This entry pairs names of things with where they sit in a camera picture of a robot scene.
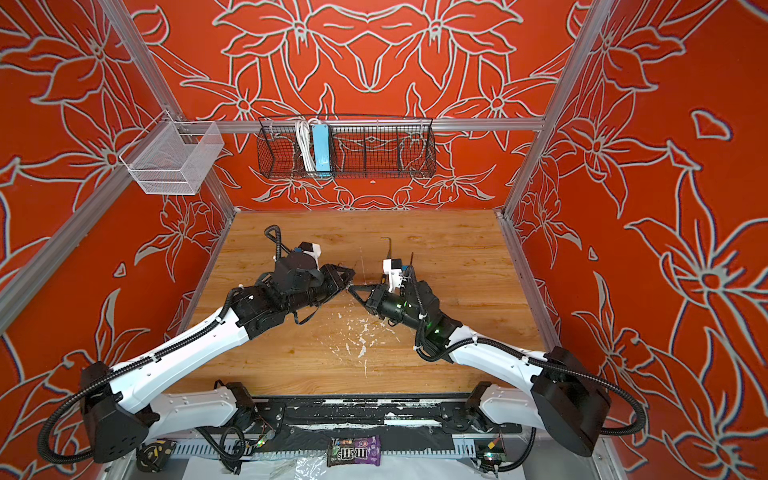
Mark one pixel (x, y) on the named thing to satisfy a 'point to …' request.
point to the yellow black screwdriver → (411, 260)
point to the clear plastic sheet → (311, 466)
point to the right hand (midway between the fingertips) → (343, 292)
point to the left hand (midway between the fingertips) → (356, 274)
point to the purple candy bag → (363, 450)
